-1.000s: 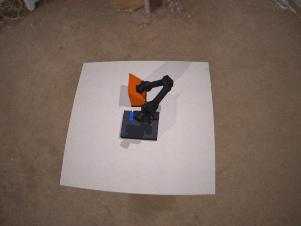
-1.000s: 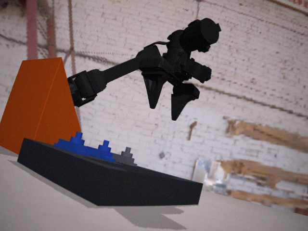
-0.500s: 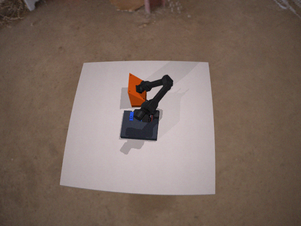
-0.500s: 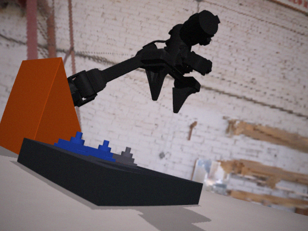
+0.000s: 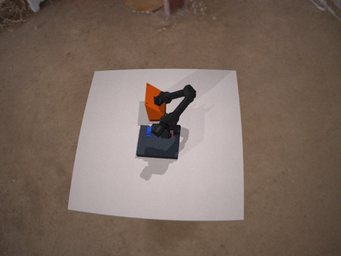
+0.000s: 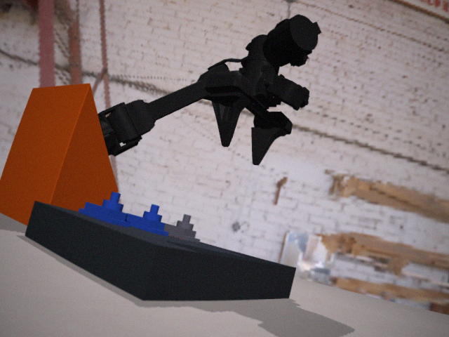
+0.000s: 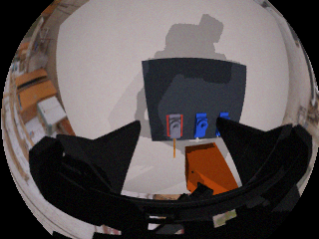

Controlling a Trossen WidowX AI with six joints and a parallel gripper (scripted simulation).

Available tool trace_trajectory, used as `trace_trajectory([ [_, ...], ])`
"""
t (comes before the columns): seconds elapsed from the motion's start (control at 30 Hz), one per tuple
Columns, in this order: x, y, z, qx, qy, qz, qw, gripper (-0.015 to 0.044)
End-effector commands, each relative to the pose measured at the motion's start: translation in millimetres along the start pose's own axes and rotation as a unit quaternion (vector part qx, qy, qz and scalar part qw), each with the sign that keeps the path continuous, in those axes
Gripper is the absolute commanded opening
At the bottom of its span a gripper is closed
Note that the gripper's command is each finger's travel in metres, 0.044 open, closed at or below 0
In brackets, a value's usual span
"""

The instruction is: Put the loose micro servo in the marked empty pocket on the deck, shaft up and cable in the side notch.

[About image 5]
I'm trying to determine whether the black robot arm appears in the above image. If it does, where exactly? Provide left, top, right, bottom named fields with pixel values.
left=152, top=84, right=196, bottom=139

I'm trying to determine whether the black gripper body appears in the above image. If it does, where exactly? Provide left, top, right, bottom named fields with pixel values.
left=151, top=124, right=181, bottom=134

